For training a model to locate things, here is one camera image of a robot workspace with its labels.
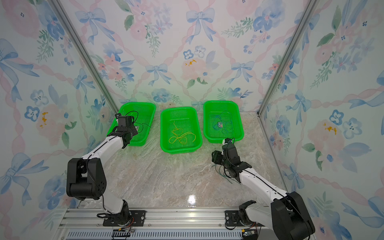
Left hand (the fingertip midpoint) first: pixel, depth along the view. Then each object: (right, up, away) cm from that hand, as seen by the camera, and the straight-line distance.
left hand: (129, 128), depth 93 cm
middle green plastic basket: (+30, -2, +14) cm, 33 cm away
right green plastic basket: (+62, +6, +24) cm, 66 cm away
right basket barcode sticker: (+60, +3, +21) cm, 63 cm away
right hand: (+53, -15, -5) cm, 55 cm away
